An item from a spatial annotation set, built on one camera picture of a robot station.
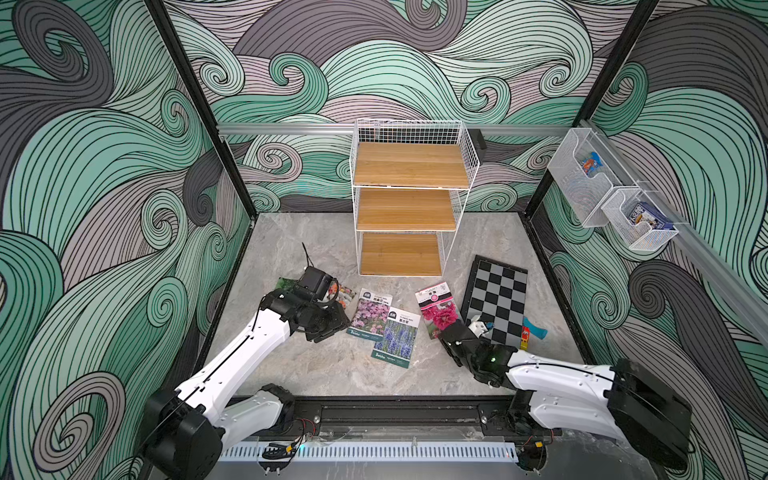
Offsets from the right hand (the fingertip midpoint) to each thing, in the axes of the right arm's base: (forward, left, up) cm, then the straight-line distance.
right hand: (440, 331), depth 86 cm
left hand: (-2, +27, +11) cm, 29 cm away
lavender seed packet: (-1, +13, -2) cm, 13 cm away
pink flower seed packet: (+6, +21, -2) cm, 22 cm away
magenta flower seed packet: (+7, -1, 0) cm, 7 cm away
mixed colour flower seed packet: (+14, +29, -3) cm, 33 cm away
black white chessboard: (+12, -20, +1) cm, 23 cm away
